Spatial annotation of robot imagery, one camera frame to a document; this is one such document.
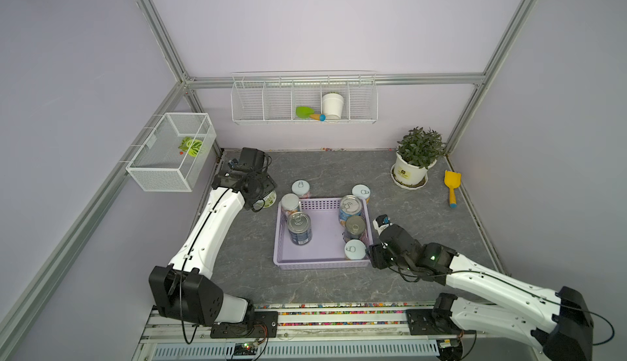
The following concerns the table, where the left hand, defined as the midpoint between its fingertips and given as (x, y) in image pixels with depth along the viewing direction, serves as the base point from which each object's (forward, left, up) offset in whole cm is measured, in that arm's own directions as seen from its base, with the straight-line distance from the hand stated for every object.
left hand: (265, 190), depth 79 cm
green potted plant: (+18, -59, -2) cm, 61 cm away
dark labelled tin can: (-9, -30, -11) cm, 33 cm away
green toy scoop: (+34, -15, +5) cm, 38 cm away
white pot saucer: (+12, -58, -20) cm, 62 cm away
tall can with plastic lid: (+1, -7, -10) cm, 12 cm away
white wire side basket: (+12, +30, +6) cm, 33 cm away
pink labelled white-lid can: (+12, -11, -16) cm, 23 cm away
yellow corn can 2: (+8, -36, -16) cm, 41 cm away
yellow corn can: (-16, -29, -15) cm, 36 cm away
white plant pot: (+14, -56, -14) cm, 59 cm away
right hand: (-17, -34, -12) cm, 40 cm away
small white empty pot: (+31, -25, +11) cm, 41 cm away
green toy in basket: (+16, +26, +8) cm, 32 cm away
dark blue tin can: (-7, -10, -12) cm, 17 cm away
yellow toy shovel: (+15, -79, -21) cm, 83 cm away
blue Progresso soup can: (-1, -29, -11) cm, 31 cm away
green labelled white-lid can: (-2, -1, -2) cm, 3 cm away
